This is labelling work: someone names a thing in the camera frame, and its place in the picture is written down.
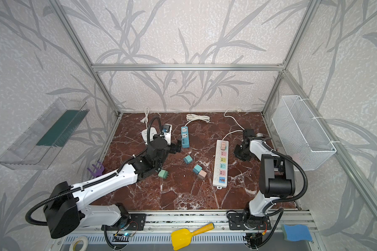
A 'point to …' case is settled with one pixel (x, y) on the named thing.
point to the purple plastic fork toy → (97, 172)
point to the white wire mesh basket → (303, 140)
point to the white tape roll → (85, 240)
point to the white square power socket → (152, 132)
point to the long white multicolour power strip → (221, 164)
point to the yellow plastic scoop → (181, 237)
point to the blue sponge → (296, 232)
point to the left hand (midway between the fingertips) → (176, 130)
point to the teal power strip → (185, 137)
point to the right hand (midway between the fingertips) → (236, 151)
